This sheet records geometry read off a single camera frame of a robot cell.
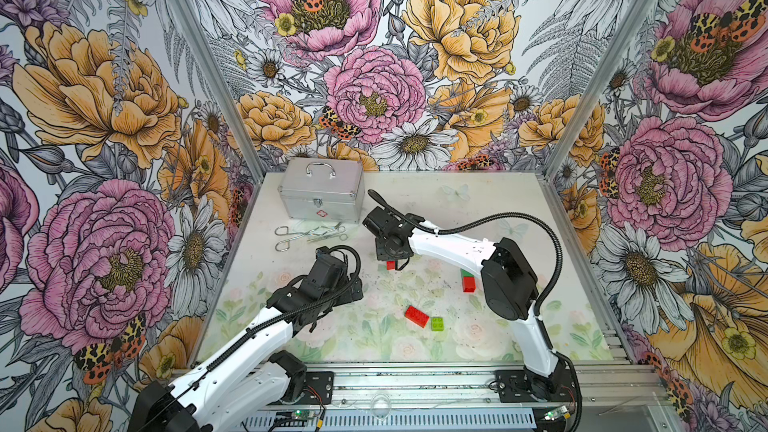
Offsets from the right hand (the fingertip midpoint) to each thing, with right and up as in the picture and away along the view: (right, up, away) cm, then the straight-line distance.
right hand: (390, 257), depth 91 cm
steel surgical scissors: (-37, +7, +14) cm, 40 cm away
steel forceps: (-36, +2, +11) cm, 37 cm away
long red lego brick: (+7, -15, -7) cm, 18 cm away
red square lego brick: (0, -3, +5) cm, 6 cm away
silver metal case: (-21, +21, +5) cm, 30 cm away
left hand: (-12, -8, -10) cm, 18 cm away
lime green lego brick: (+13, -17, -8) cm, 23 cm away
